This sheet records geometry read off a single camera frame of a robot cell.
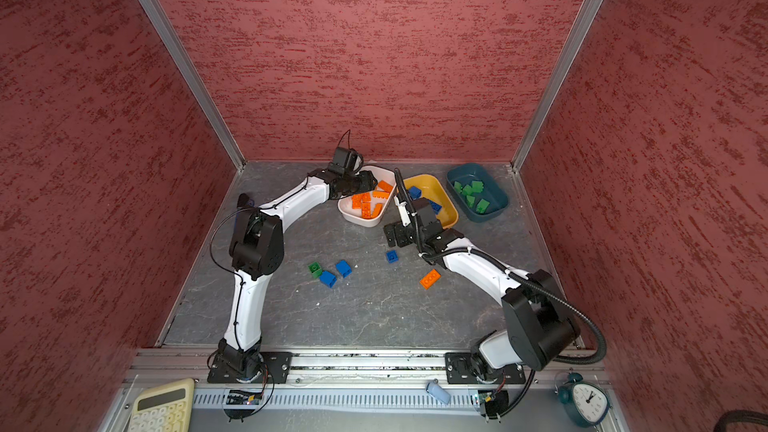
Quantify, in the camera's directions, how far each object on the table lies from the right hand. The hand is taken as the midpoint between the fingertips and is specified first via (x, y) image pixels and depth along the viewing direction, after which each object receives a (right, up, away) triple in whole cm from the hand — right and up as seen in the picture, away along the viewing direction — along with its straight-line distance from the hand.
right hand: (396, 229), depth 87 cm
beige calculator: (-54, -38, -21) cm, 69 cm away
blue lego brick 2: (-21, -15, +1) cm, 26 cm away
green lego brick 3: (+31, +6, +16) cm, 36 cm away
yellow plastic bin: (+13, +12, +20) cm, 27 cm away
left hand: (-9, +13, +12) cm, 20 cm away
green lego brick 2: (+31, +13, +23) cm, 41 cm away
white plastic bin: (-4, +18, +23) cm, 29 cm away
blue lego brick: (-1, -10, +7) cm, 12 cm away
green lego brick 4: (+27, +8, +18) cm, 34 cm away
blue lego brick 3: (-16, -13, +5) cm, 21 cm away
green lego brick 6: (-24, -12, 0) cm, 27 cm away
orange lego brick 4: (+11, -16, +2) cm, 19 cm away
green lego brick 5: (+27, +12, +23) cm, 37 cm away
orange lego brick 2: (-13, +8, +22) cm, 27 cm away
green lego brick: (+24, +13, +23) cm, 35 cm away
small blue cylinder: (+9, -35, -19) cm, 41 cm away
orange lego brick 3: (-7, +4, +16) cm, 18 cm away
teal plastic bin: (+31, +10, +23) cm, 39 cm away
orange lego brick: (-6, +10, +21) cm, 24 cm away
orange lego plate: (-4, +13, +24) cm, 28 cm away
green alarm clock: (+43, -37, -21) cm, 61 cm away
